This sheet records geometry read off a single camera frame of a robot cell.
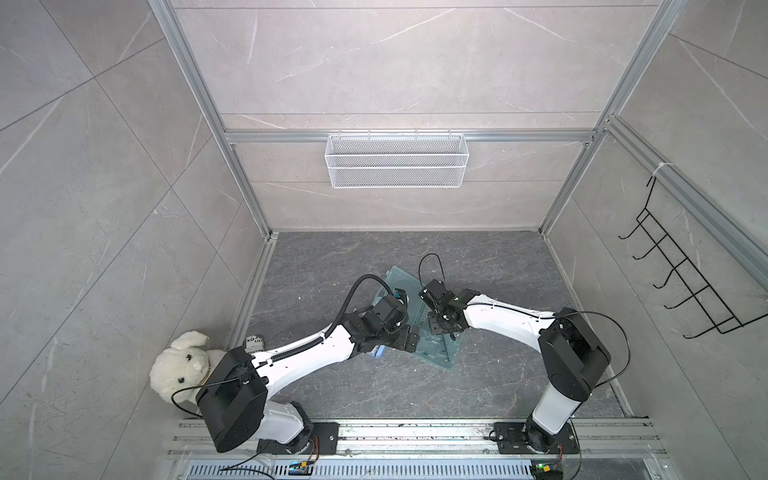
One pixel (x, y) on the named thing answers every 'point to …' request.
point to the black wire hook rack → (666, 250)
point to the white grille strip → (364, 470)
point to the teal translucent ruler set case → (440, 348)
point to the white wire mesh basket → (394, 161)
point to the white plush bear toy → (178, 371)
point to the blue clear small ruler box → (377, 351)
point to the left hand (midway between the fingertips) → (409, 328)
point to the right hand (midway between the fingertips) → (441, 324)
